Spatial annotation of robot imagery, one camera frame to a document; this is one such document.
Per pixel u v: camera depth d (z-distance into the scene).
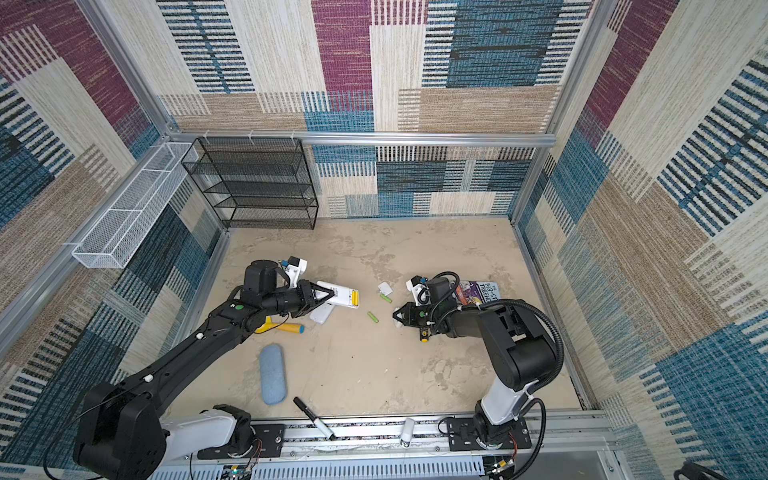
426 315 0.82
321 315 0.93
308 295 0.73
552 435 0.76
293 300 0.70
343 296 0.81
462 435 0.73
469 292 0.97
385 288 1.00
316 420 0.76
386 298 0.99
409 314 0.83
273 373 0.81
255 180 1.09
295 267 0.76
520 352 0.47
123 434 0.40
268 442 0.73
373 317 0.94
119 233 0.73
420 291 0.87
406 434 0.71
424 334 0.87
